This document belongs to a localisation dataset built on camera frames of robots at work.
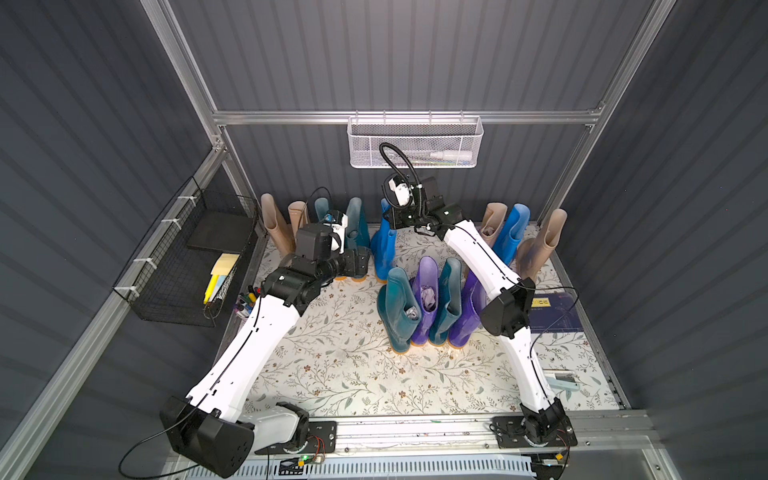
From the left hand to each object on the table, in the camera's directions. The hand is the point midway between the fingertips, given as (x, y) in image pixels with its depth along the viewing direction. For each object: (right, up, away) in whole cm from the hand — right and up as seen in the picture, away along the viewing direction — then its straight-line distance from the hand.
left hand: (359, 251), depth 73 cm
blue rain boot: (+6, +2, +16) cm, 17 cm away
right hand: (+7, +12, +14) cm, 20 cm away
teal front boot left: (+10, -14, 0) cm, 17 cm away
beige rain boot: (-25, +8, +13) cm, 29 cm away
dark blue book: (+61, -20, +23) cm, 68 cm away
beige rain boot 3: (+39, +9, +16) cm, 43 cm away
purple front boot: (+17, -10, +7) cm, 21 cm away
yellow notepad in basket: (-34, -5, 0) cm, 35 cm away
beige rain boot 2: (-20, +12, +17) cm, 29 cm away
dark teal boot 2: (-3, +7, +19) cm, 20 cm away
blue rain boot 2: (+41, +3, +11) cm, 43 cm away
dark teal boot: (-14, +14, +21) cm, 28 cm away
